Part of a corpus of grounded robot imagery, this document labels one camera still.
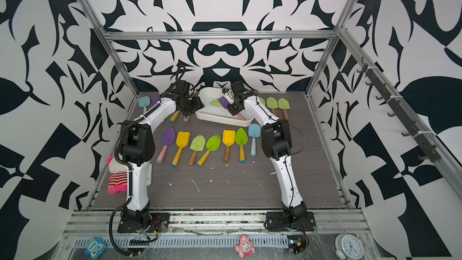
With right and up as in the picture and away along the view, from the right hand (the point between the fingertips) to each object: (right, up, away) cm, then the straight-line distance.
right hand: (233, 104), depth 103 cm
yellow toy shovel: (-27, -19, -5) cm, 34 cm away
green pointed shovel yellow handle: (-11, -22, -6) cm, 25 cm away
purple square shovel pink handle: (-52, +4, +19) cm, 55 cm away
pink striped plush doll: (-49, -33, -25) cm, 65 cm away
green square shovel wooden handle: (-11, +2, +13) cm, 17 cm away
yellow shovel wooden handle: (-3, -19, -4) cm, 20 cm away
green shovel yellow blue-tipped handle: (+4, -19, -4) cm, 20 cm away
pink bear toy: (+4, -54, -37) cm, 65 cm away
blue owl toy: (-52, -55, -35) cm, 83 cm away
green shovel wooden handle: (-19, -22, -6) cm, 29 cm away
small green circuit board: (+24, -56, -32) cm, 68 cm away
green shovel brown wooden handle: (+11, 0, -32) cm, 34 cm away
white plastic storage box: (-8, -6, -4) cm, 11 cm away
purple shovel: (-4, 0, -1) cm, 4 cm away
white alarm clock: (+42, -54, -37) cm, 77 cm away
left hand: (-18, 0, -3) cm, 19 cm away
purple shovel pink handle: (-27, -9, +1) cm, 28 cm away
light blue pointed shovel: (+12, -15, 0) cm, 19 cm away
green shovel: (+32, +1, +14) cm, 35 cm away
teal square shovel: (-57, +2, +13) cm, 58 cm away
